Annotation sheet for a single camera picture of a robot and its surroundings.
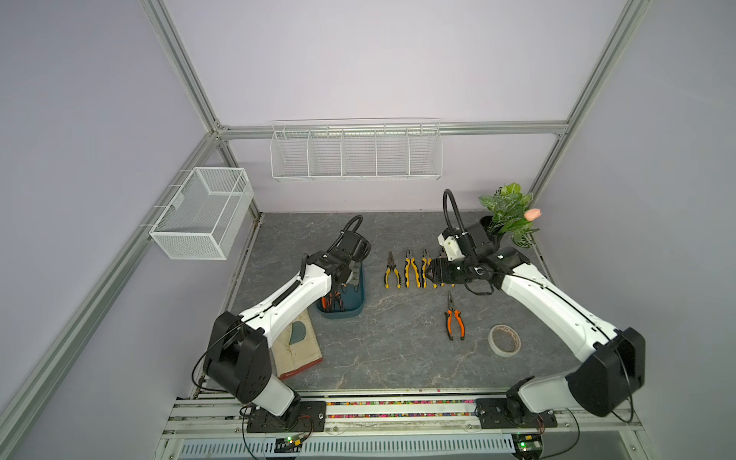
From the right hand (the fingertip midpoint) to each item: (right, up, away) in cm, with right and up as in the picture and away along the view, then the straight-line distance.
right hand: (433, 270), depth 81 cm
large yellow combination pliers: (-4, +2, +24) cm, 24 cm away
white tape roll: (+23, -22, +5) cm, 32 cm away
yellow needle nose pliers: (-11, -1, +23) cm, 26 cm away
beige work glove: (-40, -24, +4) cm, 47 cm away
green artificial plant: (+26, +20, +10) cm, 34 cm away
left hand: (-26, -1, +4) cm, 26 cm away
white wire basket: (-67, +16, +3) cm, 69 cm away
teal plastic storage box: (-24, -10, +16) cm, 31 cm away
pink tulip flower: (+28, +16, 0) cm, 33 cm away
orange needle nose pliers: (+7, -15, +10) cm, 19 cm away
